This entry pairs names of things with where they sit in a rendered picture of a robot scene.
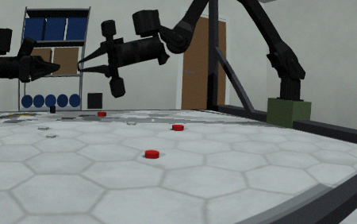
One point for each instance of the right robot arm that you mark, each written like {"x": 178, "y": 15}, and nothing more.
{"x": 5, "y": 41}

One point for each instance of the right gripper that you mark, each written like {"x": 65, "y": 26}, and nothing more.
{"x": 29, "y": 67}

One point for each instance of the grey flat bar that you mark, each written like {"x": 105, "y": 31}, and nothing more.
{"x": 288, "y": 206}

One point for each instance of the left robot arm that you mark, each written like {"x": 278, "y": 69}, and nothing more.
{"x": 283, "y": 59}

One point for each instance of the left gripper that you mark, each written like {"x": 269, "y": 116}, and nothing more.
{"x": 124, "y": 54}

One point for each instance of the yellow blister-pack card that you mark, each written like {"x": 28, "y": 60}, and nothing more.
{"x": 19, "y": 113}

